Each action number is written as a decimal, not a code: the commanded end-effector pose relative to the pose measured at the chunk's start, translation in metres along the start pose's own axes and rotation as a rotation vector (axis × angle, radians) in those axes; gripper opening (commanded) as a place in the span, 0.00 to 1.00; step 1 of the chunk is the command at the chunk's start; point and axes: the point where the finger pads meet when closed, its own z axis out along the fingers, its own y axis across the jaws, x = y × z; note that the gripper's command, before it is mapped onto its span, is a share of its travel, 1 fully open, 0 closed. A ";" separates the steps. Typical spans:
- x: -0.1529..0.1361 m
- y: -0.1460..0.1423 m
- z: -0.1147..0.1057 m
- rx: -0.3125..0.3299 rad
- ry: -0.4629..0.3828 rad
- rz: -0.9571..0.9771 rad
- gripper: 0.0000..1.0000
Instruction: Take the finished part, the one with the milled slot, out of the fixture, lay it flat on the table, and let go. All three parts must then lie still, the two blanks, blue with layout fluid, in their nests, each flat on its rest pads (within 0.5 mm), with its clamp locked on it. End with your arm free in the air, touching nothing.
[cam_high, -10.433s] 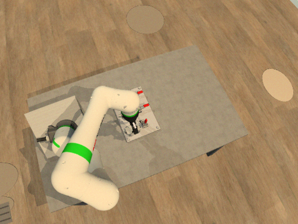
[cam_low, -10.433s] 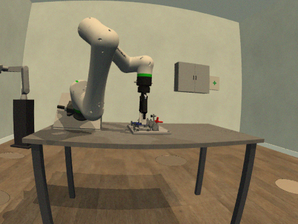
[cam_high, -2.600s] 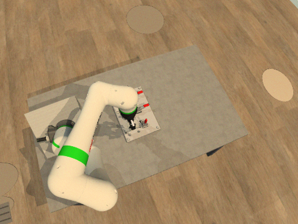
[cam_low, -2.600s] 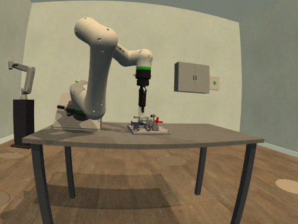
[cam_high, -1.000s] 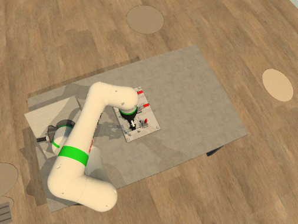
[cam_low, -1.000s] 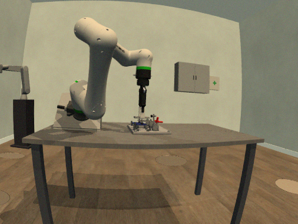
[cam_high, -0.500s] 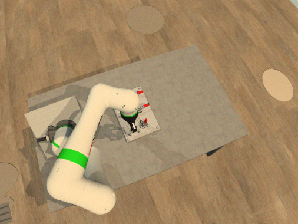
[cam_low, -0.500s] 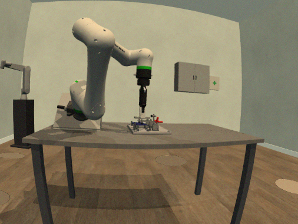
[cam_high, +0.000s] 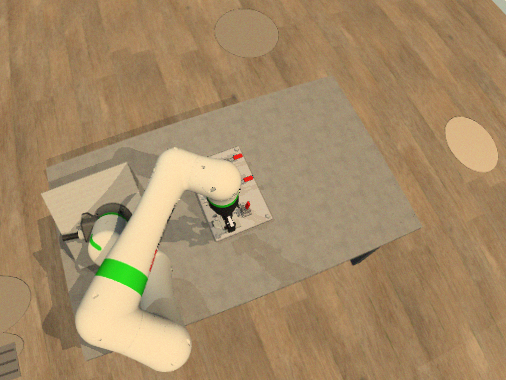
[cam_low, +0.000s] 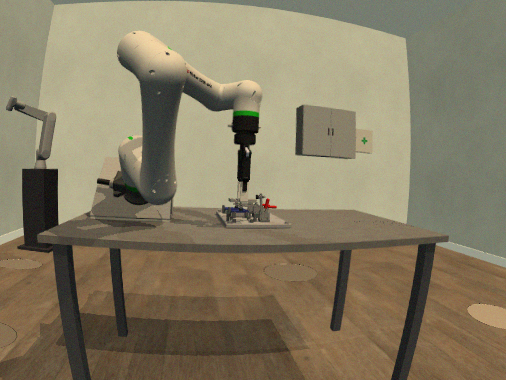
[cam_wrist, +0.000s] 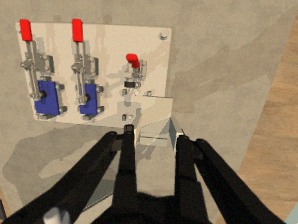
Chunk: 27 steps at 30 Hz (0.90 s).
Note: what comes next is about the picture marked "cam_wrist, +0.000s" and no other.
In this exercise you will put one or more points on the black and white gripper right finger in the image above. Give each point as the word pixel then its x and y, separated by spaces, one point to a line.
pixel 236 202

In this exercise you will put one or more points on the grey toggle clamp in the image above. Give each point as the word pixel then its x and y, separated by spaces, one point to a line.
pixel 41 63

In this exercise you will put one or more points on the toggle clamp with red handle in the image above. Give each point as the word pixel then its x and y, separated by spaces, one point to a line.
pixel 89 64

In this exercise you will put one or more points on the red-handled toggle clamp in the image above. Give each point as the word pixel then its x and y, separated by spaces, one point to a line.
pixel 137 64

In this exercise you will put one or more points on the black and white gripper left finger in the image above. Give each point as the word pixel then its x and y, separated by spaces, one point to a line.
pixel 65 201

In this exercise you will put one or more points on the blue rectangular block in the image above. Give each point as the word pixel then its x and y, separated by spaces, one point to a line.
pixel 91 106
pixel 52 102

